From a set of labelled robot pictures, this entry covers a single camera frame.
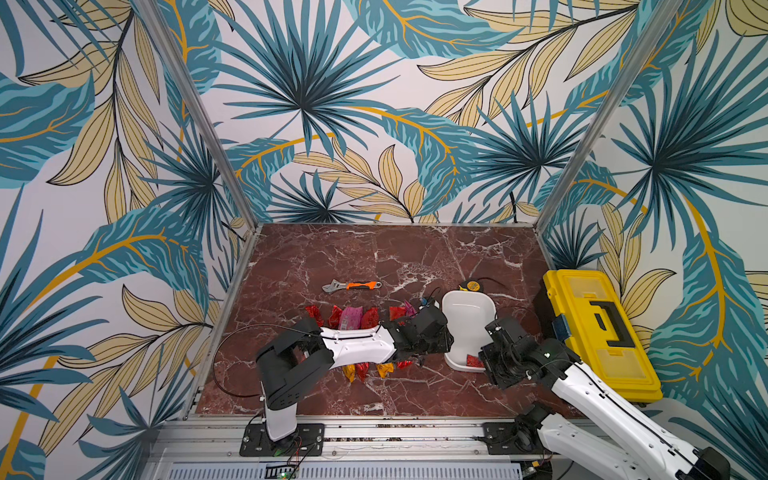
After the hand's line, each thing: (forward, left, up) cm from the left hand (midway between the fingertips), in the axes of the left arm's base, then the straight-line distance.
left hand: (450, 345), depth 83 cm
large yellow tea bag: (-5, +18, -4) cm, 19 cm away
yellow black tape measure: (+22, -10, -4) cm, 25 cm away
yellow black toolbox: (+7, -33, +11) cm, 35 cm away
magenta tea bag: (+10, +29, -5) cm, 31 cm away
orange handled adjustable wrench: (+21, +37, -6) cm, 44 cm away
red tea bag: (+11, +40, -4) cm, 42 cm away
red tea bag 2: (+10, +34, -4) cm, 35 cm away
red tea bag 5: (-2, -7, -5) cm, 9 cm away
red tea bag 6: (-6, +24, -2) cm, 25 cm away
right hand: (-4, -5, +2) cm, 7 cm away
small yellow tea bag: (-7, +28, -2) cm, 29 cm away
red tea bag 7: (-4, +13, -3) cm, 14 cm away
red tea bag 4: (+13, +15, -6) cm, 21 cm away
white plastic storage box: (+14, -9, -7) cm, 18 cm away
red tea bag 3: (+10, +23, -4) cm, 25 cm away
